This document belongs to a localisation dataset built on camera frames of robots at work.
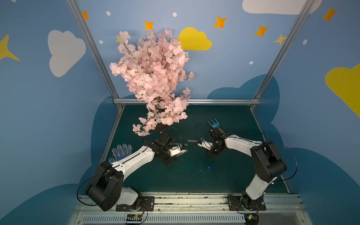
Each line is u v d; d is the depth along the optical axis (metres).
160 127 0.71
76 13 0.70
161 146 0.67
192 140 0.98
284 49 0.85
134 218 0.73
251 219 0.73
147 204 0.74
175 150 0.75
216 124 1.09
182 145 0.75
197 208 0.73
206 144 0.83
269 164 0.48
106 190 0.41
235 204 0.74
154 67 0.68
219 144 0.71
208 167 0.87
